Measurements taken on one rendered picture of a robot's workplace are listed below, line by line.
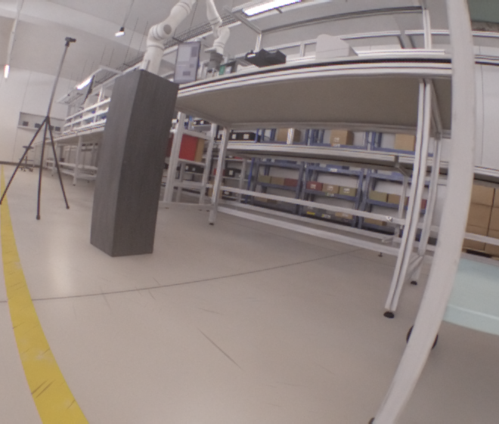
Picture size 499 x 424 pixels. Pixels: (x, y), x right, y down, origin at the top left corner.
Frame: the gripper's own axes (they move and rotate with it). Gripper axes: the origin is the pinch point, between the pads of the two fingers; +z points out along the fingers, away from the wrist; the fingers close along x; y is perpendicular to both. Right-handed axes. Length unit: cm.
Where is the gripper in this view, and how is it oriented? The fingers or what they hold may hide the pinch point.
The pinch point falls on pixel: (208, 78)
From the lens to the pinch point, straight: 182.6
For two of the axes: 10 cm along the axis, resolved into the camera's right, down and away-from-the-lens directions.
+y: 5.5, 0.2, 8.3
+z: -1.6, 9.8, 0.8
